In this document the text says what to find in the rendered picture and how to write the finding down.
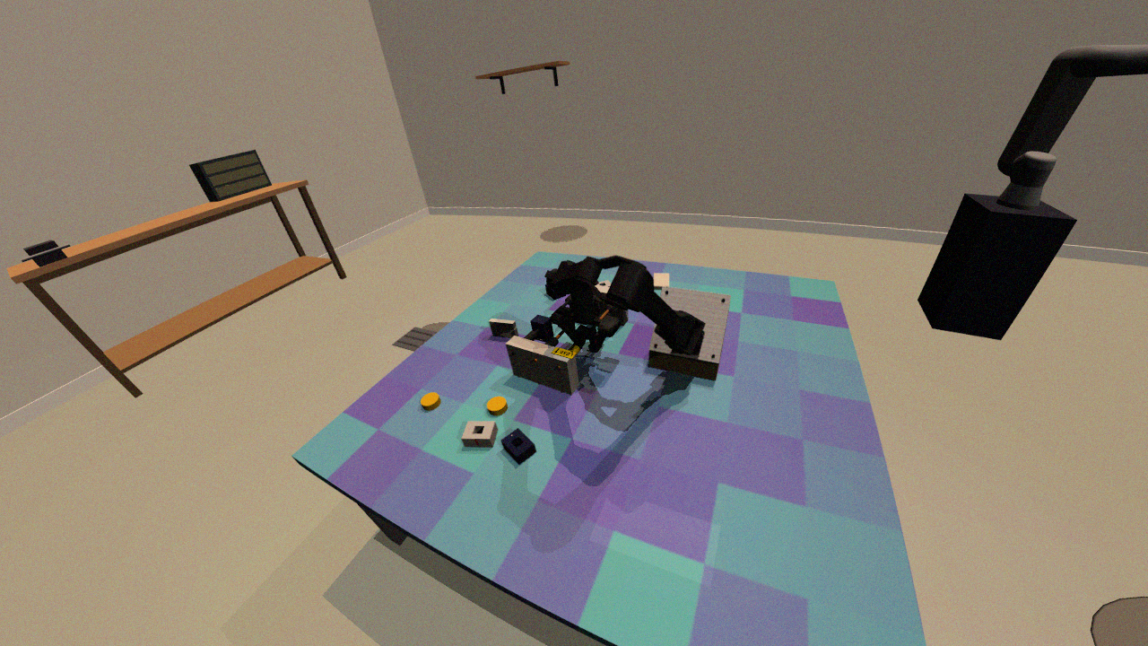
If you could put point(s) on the short orange cylinder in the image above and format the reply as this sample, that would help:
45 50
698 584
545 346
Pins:
431 401
497 406

